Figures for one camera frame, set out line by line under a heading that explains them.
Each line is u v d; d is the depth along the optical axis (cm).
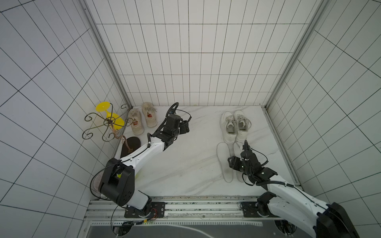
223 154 93
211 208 74
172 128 64
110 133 65
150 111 109
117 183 42
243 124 98
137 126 100
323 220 40
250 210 72
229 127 98
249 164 64
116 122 72
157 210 72
